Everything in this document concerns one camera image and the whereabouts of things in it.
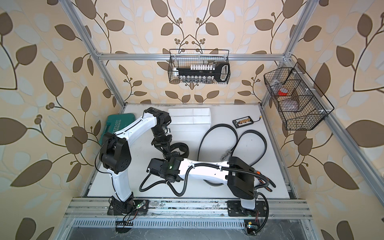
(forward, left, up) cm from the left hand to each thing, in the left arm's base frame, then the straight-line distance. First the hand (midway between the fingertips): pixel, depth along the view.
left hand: (166, 150), depth 82 cm
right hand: (-3, -6, +2) cm, 7 cm away
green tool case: (+26, +40, -8) cm, 48 cm away
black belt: (+21, -53, -11) cm, 58 cm away
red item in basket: (+24, -64, +22) cm, 72 cm away
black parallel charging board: (+28, -50, -10) cm, 58 cm away
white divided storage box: (+30, -12, -9) cm, 33 cm away
